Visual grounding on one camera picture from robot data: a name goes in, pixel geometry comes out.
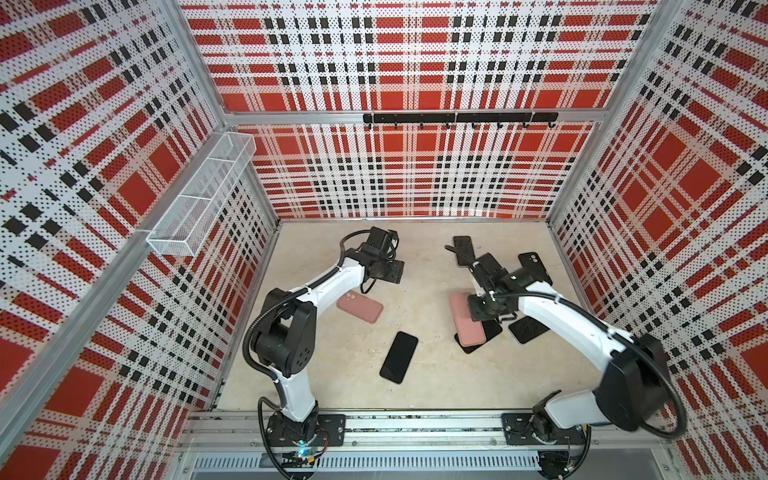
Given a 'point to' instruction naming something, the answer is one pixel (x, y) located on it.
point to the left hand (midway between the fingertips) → (391, 272)
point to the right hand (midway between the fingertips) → (480, 313)
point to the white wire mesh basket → (183, 226)
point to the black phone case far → (532, 262)
